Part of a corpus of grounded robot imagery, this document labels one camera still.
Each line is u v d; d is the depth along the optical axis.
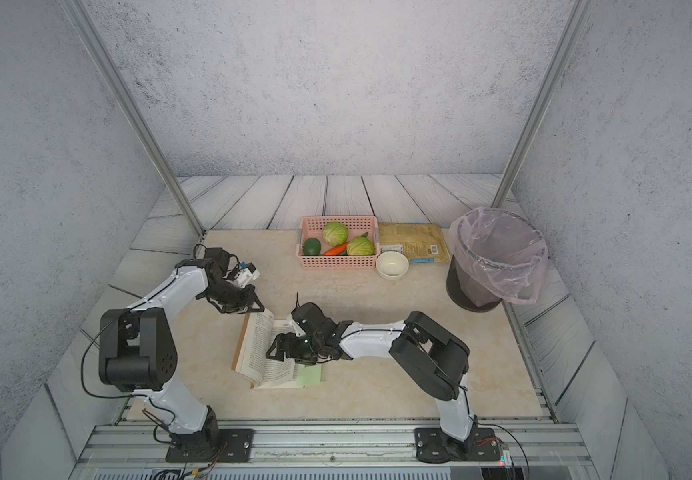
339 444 0.74
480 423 0.64
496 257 0.94
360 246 1.07
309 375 0.82
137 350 0.47
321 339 0.68
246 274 0.86
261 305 0.88
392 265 1.08
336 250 1.12
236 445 0.73
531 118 0.89
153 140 0.94
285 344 0.75
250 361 0.77
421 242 1.15
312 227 1.19
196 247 1.17
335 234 1.11
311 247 1.11
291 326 0.82
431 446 0.72
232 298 0.78
